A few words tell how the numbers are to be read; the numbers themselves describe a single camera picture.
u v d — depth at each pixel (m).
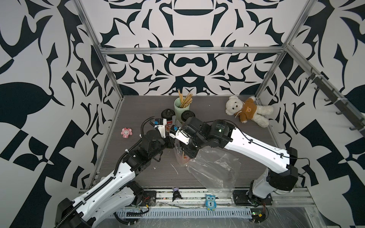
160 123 0.64
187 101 0.95
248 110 1.02
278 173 0.43
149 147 0.53
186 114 0.87
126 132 0.93
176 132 0.57
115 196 0.57
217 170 0.80
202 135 0.48
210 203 0.71
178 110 0.96
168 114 0.89
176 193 0.74
